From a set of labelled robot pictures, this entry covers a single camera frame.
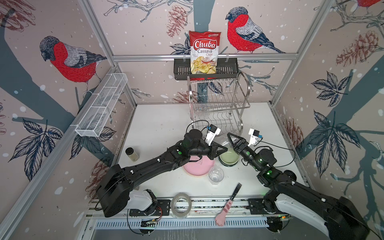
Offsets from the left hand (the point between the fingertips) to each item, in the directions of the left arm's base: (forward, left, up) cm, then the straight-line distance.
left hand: (226, 150), depth 67 cm
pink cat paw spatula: (-24, +3, -25) cm, 34 cm away
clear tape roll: (-21, +25, -21) cm, 38 cm away
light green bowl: (+5, -5, -21) cm, 22 cm away
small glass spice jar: (+7, +51, -17) cm, 55 cm away
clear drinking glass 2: (+6, 0, -1) cm, 6 cm away
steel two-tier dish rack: (+57, -5, -25) cm, 62 cm away
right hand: (+6, 0, -1) cm, 6 cm away
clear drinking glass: (-3, +3, -25) cm, 25 cm away
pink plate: (+3, +12, -24) cm, 28 cm away
